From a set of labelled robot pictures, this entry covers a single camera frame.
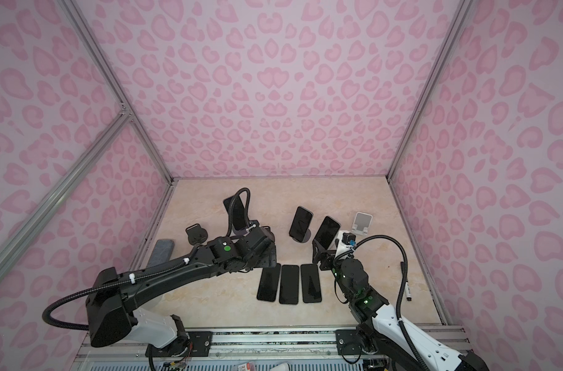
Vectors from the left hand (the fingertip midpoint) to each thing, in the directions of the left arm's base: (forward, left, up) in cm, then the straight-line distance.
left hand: (270, 254), depth 79 cm
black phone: (-5, -6, -14) cm, 16 cm away
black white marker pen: (-8, -49, -13) cm, 51 cm away
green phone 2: (+10, -21, -4) cm, 24 cm away
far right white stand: (+17, -37, -8) cm, 41 cm away
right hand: (+3, -18, +3) cm, 19 cm away
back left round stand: (+15, +14, -10) cm, 23 cm away
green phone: (+17, -11, -8) cm, 22 cm away
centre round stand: (+12, -14, -9) cm, 20 cm away
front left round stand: (+14, +31, -9) cm, 35 cm away
